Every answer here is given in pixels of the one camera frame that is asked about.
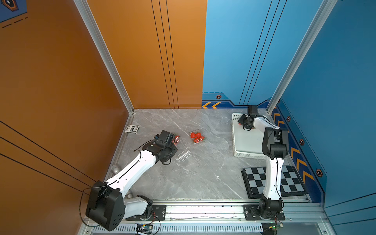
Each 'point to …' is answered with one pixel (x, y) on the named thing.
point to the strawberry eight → (193, 135)
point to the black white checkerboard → (291, 183)
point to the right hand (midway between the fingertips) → (241, 120)
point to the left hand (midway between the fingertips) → (176, 148)
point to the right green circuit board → (275, 226)
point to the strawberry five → (198, 135)
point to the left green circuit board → (146, 228)
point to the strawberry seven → (199, 139)
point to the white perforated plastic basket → (246, 143)
